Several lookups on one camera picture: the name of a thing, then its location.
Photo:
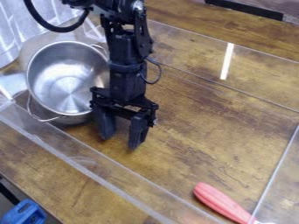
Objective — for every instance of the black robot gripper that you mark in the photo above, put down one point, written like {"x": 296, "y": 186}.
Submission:
{"x": 122, "y": 99}

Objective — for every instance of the blue plastic object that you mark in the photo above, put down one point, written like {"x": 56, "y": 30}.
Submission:
{"x": 25, "y": 213}

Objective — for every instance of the black bar on table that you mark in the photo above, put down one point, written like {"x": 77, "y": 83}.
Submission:
{"x": 252, "y": 10}

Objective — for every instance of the red ridged plastic object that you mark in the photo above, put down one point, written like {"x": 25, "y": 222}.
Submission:
{"x": 221, "y": 203}

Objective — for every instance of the clear acrylic enclosure wall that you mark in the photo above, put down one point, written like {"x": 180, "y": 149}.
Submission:
{"x": 226, "y": 132}

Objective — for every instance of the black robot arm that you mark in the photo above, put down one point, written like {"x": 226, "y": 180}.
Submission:
{"x": 122, "y": 19}

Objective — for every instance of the silver metal pot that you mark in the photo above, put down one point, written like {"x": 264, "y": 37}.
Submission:
{"x": 62, "y": 70}

